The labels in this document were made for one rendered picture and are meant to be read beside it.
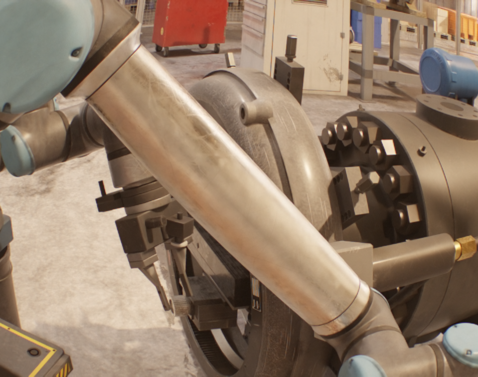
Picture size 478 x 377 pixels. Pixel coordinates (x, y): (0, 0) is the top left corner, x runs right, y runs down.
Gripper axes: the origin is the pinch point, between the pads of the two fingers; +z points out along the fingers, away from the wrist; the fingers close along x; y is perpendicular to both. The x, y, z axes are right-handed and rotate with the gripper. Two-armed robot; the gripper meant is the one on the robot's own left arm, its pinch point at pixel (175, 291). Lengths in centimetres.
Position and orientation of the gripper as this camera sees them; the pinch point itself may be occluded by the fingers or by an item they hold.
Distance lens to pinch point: 99.2
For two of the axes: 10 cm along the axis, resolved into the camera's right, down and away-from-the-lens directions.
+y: 8.7, -1.9, -4.5
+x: 4.1, -2.1, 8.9
